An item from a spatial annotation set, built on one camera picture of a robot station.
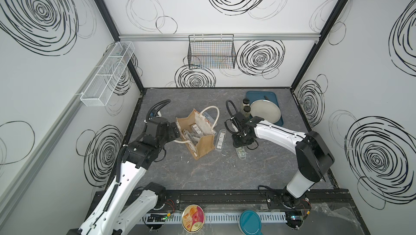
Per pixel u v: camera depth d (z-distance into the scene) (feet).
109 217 1.26
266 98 3.78
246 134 2.10
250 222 2.04
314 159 1.49
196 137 2.92
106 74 2.36
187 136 2.98
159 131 1.73
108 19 2.71
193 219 2.19
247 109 3.24
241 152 2.78
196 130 3.08
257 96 3.78
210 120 3.35
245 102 3.27
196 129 3.08
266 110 3.43
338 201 2.46
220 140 3.00
